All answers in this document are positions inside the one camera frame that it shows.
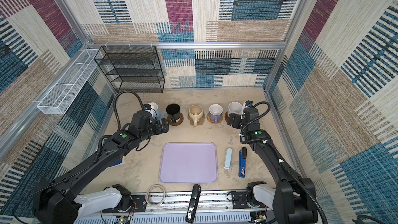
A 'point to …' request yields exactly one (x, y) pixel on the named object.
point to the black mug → (173, 111)
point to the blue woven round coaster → (160, 115)
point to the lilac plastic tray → (188, 163)
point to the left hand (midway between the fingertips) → (162, 120)
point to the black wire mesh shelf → (131, 68)
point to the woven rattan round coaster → (208, 118)
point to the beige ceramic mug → (195, 113)
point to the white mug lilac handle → (215, 111)
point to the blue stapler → (242, 162)
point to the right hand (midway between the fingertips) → (237, 118)
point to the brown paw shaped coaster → (199, 122)
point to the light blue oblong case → (228, 158)
